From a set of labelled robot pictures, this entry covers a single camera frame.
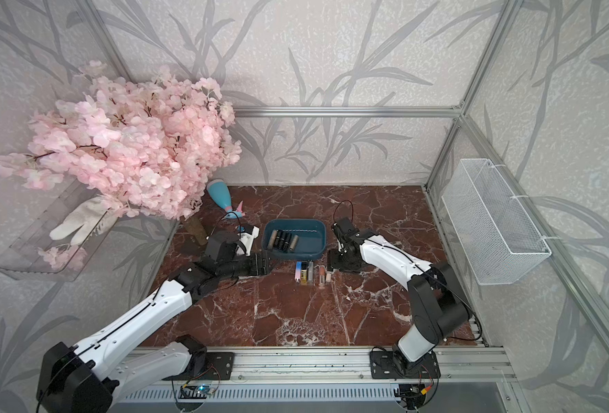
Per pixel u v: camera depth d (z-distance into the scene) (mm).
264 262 693
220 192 1116
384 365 737
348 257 652
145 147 509
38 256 603
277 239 1005
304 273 911
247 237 708
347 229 716
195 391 716
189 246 997
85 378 375
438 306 444
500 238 598
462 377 732
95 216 678
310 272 924
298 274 911
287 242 994
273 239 1010
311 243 1006
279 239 1006
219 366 738
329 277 911
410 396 693
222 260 587
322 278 908
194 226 918
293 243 992
